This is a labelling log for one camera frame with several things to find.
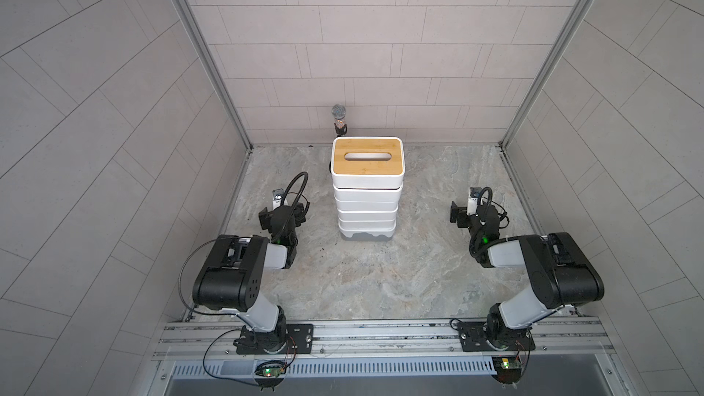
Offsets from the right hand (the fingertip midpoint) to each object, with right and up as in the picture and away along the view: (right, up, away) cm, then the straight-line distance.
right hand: (466, 198), depth 95 cm
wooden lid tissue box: (-35, +5, -29) cm, 45 cm away
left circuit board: (-58, -39, -30) cm, 76 cm away
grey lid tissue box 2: (-35, -6, -14) cm, 38 cm away
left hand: (-63, 0, -1) cm, 63 cm away
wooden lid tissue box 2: (-34, -3, -17) cm, 38 cm away
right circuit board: (+1, -40, -27) cm, 48 cm away
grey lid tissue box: (-35, +1, -21) cm, 41 cm away
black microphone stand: (-44, +25, +1) cm, 51 cm away
